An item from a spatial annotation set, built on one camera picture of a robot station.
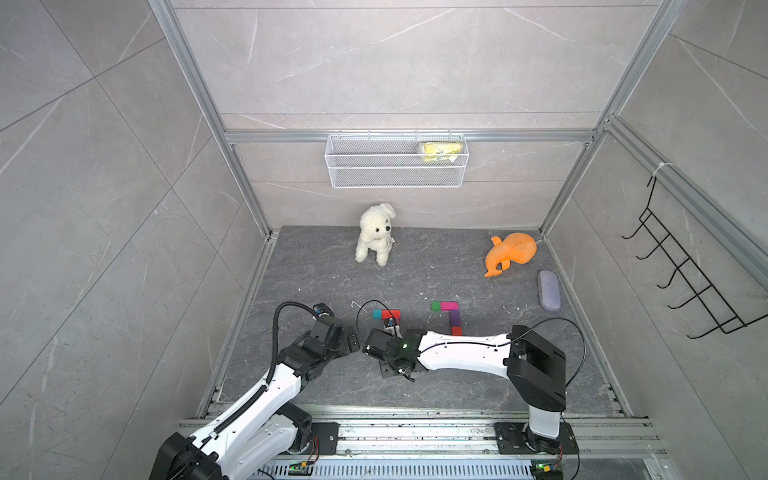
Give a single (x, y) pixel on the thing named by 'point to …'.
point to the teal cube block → (376, 314)
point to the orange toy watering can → (517, 248)
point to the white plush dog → (375, 232)
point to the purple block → (455, 318)
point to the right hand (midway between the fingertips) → (391, 365)
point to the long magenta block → (449, 305)
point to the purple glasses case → (549, 290)
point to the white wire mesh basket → (392, 161)
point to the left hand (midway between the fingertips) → (345, 333)
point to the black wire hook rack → (725, 316)
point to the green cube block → (436, 306)
